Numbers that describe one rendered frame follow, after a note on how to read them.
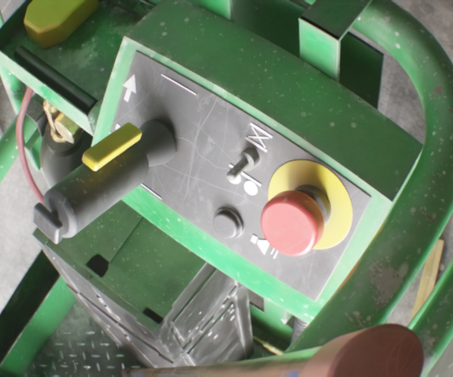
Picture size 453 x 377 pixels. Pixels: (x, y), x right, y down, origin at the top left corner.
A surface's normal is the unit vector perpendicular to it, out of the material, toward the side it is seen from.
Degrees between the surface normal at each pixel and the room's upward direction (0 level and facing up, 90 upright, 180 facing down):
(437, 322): 9
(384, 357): 16
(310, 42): 90
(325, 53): 90
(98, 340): 0
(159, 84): 58
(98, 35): 0
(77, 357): 0
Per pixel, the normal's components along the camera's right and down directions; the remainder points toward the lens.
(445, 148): -0.18, -0.47
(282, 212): -0.53, 0.41
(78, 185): 0.43, -0.62
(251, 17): -0.59, 0.74
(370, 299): 0.08, -0.32
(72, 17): 0.78, 0.55
